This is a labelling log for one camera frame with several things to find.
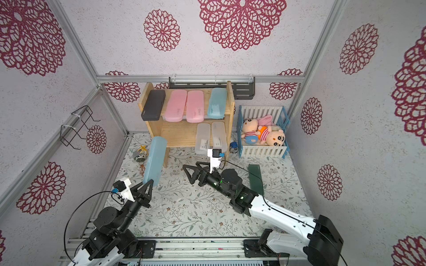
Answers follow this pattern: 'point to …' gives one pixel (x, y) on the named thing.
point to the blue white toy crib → (280, 118)
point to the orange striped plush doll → (270, 138)
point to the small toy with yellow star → (140, 155)
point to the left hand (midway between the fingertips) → (152, 181)
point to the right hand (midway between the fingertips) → (193, 164)
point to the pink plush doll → (250, 126)
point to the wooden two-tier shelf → (183, 134)
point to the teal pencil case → (155, 160)
